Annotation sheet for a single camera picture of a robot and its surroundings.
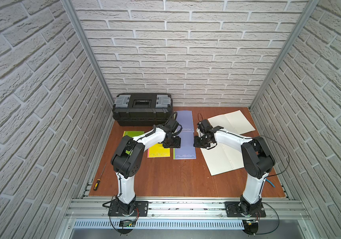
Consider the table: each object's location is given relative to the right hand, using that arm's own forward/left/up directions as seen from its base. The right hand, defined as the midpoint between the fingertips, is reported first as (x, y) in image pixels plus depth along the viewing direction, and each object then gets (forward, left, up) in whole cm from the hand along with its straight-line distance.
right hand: (197, 144), depth 95 cm
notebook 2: (-1, +26, -3) cm, 26 cm away
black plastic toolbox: (+20, +34, +16) cm, 43 cm away
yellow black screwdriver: (-19, +60, -2) cm, 63 cm away
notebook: (-9, -15, -3) cm, 18 cm away
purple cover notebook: (+25, +5, -3) cm, 26 cm away
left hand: (0, +12, +2) cm, 12 cm away
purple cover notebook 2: (-2, +7, -3) cm, 8 cm away
